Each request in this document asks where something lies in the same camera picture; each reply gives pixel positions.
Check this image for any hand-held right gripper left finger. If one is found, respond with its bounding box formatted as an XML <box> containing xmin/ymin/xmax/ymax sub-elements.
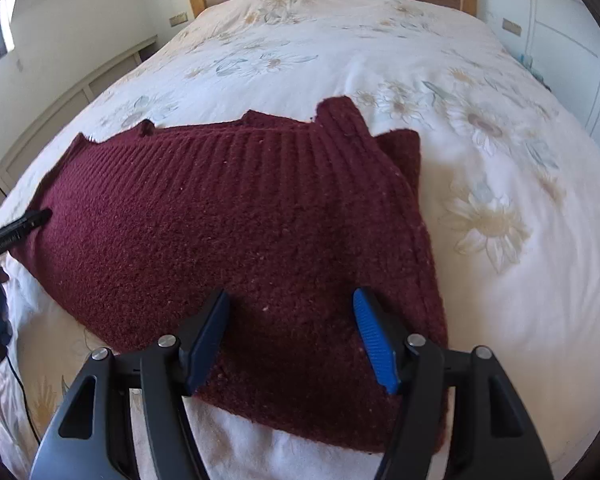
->
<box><xmin>29</xmin><ymin>289</ymin><xmax>231</xmax><ymax>480</ymax></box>

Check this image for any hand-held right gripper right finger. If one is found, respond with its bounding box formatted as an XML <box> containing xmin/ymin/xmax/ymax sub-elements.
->
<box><xmin>352</xmin><ymin>287</ymin><xmax>556</xmax><ymax>480</ymax></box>

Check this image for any dark red knitted sweater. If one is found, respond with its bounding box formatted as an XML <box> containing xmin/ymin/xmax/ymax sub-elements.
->
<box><xmin>11</xmin><ymin>95</ymin><xmax>449</xmax><ymax>456</ymax></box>

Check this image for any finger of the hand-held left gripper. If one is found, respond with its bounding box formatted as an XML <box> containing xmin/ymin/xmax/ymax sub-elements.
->
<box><xmin>0</xmin><ymin>208</ymin><xmax>52</xmax><ymax>261</ymax></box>

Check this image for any black cable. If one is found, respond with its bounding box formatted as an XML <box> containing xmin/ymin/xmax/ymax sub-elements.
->
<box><xmin>4</xmin><ymin>347</ymin><xmax>42</xmax><ymax>443</ymax></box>

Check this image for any nightstand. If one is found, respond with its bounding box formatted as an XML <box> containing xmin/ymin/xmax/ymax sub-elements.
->
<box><xmin>516</xmin><ymin>52</ymin><xmax>552</xmax><ymax>92</ymax></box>

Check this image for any white wardrobe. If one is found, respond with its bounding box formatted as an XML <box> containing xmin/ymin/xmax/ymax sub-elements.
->
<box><xmin>522</xmin><ymin>0</ymin><xmax>600</xmax><ymax>161</ymax></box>

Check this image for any bed with floral duvet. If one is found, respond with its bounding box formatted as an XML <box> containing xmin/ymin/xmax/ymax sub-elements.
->
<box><xmin>0</xmin><ymin>0</ymin><xmax>600</xmax><ymax>480</ymax></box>

